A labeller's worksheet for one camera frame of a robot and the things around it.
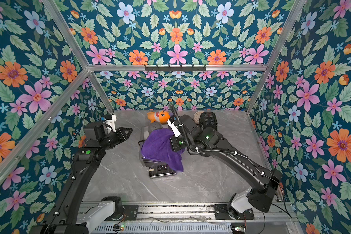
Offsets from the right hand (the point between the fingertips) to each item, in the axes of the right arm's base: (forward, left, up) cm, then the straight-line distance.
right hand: (173, 137), depth 68 cm
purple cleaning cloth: (-6, +6, +3) cm, 9 cm away
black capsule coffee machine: (+18, -18, -7) cm, 27 cm away
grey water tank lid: (+5, +9, +2) cm, 11 cm away
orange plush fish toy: (+32, +14, -20) cm, 40 cm away
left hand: (+5, +21, 0) cm, 21 cm away
